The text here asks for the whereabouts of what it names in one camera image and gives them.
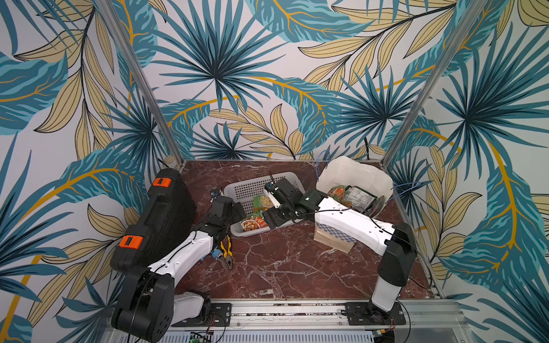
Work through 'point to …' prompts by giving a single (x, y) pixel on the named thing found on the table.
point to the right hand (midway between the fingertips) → (273, 213)
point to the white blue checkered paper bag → (347, 171)
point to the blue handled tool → (217, 254)
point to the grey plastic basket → (244, 193)
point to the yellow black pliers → (228, 254)
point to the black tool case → (168, 216)
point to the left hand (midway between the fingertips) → (233, 211)
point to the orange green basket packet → (253, 222)
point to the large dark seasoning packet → (360, 199)
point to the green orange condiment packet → (261, 204)
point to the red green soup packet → (337, 192)
